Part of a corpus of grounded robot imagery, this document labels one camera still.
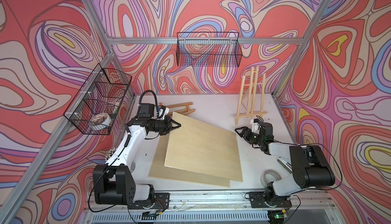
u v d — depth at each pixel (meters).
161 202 0.72
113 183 0.41
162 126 0.70
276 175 0.79
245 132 0.83
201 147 0.79
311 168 0.45
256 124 0.86
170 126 0.71
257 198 0.73
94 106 0.79
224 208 0.72
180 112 1.09
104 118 0.72
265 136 0.73
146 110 0.65
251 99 0.94
